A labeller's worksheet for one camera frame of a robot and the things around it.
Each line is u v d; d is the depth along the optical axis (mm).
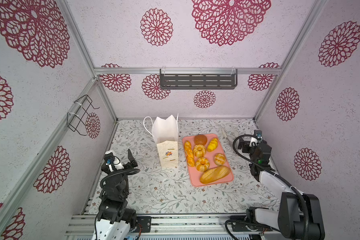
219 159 942
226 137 1080
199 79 931
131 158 637
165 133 950
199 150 975
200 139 1030
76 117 750
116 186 498
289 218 418
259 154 659
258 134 725
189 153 973
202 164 910
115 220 497
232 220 687
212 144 1025
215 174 855
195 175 894
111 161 547
